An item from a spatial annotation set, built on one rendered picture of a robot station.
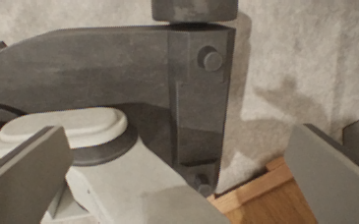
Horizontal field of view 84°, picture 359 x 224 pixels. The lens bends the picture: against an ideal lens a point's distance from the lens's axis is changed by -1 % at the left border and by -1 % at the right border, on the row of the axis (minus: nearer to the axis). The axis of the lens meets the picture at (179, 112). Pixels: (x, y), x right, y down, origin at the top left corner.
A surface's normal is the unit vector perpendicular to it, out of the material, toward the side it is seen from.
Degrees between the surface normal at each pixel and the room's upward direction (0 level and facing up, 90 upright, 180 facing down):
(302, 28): 0
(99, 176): 90
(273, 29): 0
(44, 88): 0
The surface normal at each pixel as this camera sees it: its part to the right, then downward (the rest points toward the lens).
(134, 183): -0.01, -0.88
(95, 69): 0.20, 0.47
